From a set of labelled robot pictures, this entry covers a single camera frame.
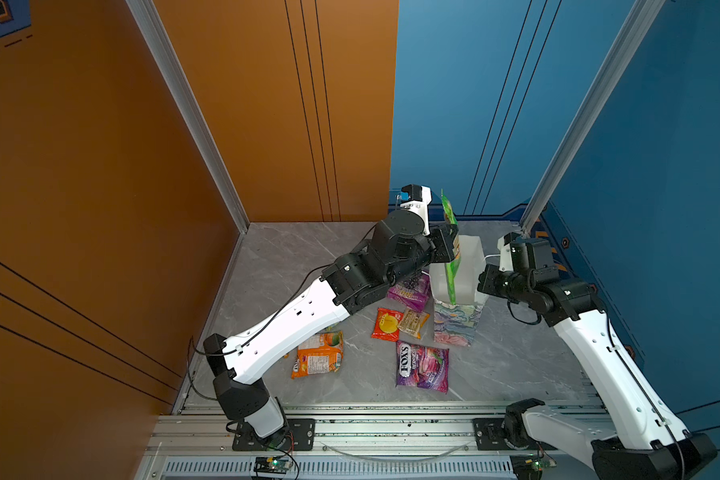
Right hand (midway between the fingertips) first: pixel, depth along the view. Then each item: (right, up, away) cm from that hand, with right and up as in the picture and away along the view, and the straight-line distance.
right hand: (475, 276), depth 74 cm
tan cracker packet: (-13, -16, +18) cm, 27 cm away
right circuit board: (+12, -45, -4) cm, 46 cm away
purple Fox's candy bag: (-12, -26, +8) cm, 30 cm away
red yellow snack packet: (-21, -17, +18) cm, 32 cm away
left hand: (-8, +11, -17) cm, 22 cm away
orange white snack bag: (-40, -23, +9) cm, 47 cm away
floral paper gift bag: (-4, -12, +1) cm, 13 cm away
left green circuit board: (-49, -45, -3) cm, 67 cm away
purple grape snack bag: (-12, -7, +20) cm, 25 cm away
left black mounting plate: (-44, -40, 0) cm, 60 cm away
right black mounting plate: (+3, -39, -1) cm, 39 cm away
